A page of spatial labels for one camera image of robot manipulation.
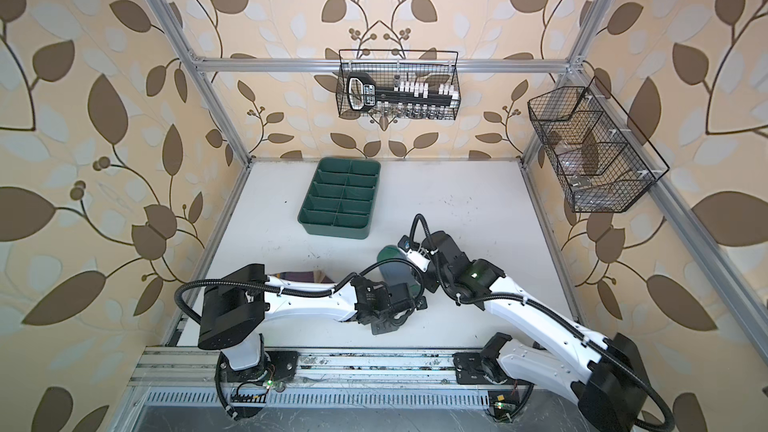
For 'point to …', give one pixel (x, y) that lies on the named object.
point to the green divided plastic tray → (341, 197)
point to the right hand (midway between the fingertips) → (422, 263)
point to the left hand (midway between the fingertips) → (395, 311)
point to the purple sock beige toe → (311, 277)
